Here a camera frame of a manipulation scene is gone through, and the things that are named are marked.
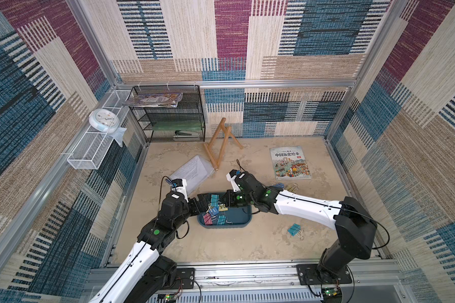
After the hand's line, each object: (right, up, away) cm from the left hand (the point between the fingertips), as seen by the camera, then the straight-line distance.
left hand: (200, 195), depth 77 cm
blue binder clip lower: (+5, -10, +12) cm, 16 cm away
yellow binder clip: (+9, -8, +10) cm, 15 cm away
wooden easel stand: (-1, +21, +34) cm, 40 cm away
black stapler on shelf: (-13, +29, +34) cm, 46 cm away
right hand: (+7, -2, +2) cm, 8 cm away
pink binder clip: (+2, -13, +9) cm, 16 cm away
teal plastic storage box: (+17, -12, +10) cm, 23 cm away
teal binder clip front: (+41, -16, +6) cm, 44 cm away
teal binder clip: (+8, -13, +9) cm, 18 cm away
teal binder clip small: (+5, -3, +6) cm, 8 cm away
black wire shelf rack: (-14, +34, +29) cm, 47 cm away
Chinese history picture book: (+46, +12, +31) cm, 57 cm away
